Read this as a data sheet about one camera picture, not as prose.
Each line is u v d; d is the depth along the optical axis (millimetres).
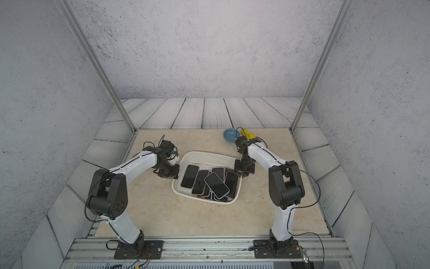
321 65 875
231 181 936
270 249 725
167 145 770
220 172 918
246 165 772
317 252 736
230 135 1147
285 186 501
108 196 475
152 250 727
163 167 770
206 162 1021
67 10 711
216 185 877
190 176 966
